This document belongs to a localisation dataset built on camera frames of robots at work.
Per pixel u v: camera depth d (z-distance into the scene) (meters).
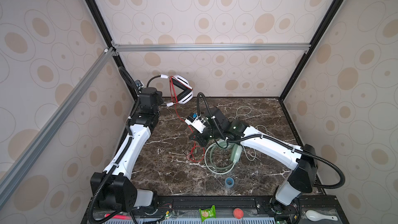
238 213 0.69
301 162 0.43
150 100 0.55
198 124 0.64
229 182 0.81
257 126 1.03
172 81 0.75
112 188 0.40
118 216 0.70
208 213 0.70
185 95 0.76
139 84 0.64
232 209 0.72
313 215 0.70
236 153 0.83
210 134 0.62
